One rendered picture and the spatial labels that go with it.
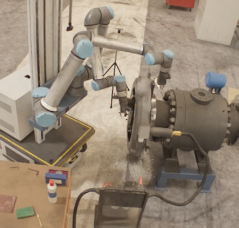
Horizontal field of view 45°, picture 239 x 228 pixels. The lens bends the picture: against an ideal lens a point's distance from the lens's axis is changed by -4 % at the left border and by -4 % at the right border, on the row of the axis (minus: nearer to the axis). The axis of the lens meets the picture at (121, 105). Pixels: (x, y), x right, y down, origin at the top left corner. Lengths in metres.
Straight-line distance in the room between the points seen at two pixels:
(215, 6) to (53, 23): 4.30
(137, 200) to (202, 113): 0.98
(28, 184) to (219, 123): 1.74
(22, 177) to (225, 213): 1.96
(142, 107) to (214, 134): 0.73
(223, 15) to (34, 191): 5.11
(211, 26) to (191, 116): 3.89
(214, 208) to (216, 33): 4.17
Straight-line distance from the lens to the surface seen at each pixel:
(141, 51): 2.34
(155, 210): 2.95
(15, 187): 2.45
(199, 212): 3.07
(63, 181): 2.37
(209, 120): 2.79
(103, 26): 2.49
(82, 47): 1.98
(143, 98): 2.57
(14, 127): 2.90
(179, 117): 2.70
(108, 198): 2.45
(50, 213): 2.29
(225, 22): 6.43
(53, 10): 2.46
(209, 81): 2.99
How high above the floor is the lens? 2.41
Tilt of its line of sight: 37 degrees down
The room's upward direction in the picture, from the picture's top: 9 degrees clockwise
